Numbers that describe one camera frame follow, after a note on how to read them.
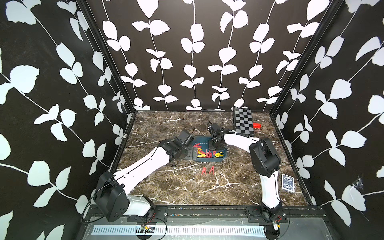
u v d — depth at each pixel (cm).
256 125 113
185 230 70
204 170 88
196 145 99
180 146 60
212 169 89
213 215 75
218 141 75
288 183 84
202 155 95
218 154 94
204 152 96
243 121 112
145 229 70
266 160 54
